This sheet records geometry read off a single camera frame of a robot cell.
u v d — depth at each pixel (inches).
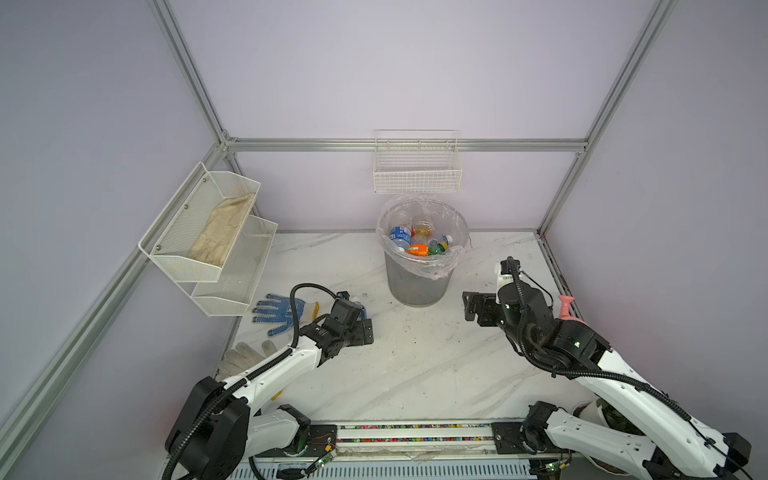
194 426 14.8
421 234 35.6
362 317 37.4
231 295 35.3
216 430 15.7
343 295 30.8
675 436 15.5
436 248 35.5
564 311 34.6
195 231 30.1
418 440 29.4
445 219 36.3
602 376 16.7
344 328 25.6
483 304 23.5
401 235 32.3
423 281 32.1
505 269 21.8
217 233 31.2
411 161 37.2
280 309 38.7
